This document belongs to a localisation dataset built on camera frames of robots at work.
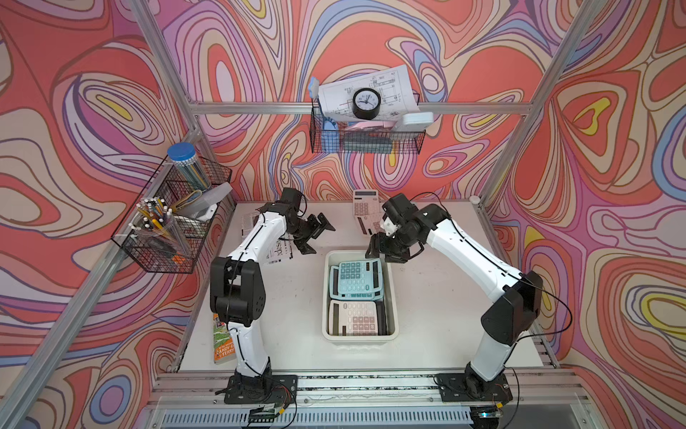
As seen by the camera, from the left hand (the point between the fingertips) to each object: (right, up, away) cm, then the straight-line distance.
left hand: (329, 235), depth 89 cm
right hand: (+15, -8, -10) cm, 20 cm away
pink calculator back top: (+14, +16, +29) cm, 36 cm away
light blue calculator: (+10, -13, -4) cm, 18 cm away
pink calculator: (+8, -25, -10) cm, 28 cm away
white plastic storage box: (+1, -7, -2) cm, 8 cm away
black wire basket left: (-45, -4, -25) cm, 52 cm away
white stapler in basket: (-33, +8, -16) cm, 38 cm away
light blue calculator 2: (+2, -15, -4) cm, 16 cm away
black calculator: (+16, -25, -11) cm, 32 cm away
